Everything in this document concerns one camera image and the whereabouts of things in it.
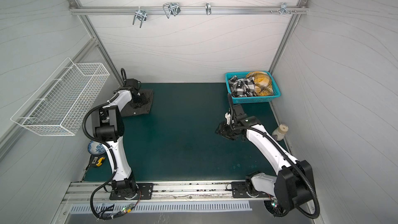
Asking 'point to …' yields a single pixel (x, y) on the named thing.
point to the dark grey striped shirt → (144, 109)
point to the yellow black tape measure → (96, 160)
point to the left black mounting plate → (143, 191)
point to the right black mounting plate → (239, 190)
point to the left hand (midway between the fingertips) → (147, 99)
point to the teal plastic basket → (228, 75)
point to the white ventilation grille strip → (114, 208)
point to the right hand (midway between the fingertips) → (221, 128)
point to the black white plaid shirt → (244, 87)
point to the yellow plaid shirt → (263, 82)
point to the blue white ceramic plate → (96, 148)
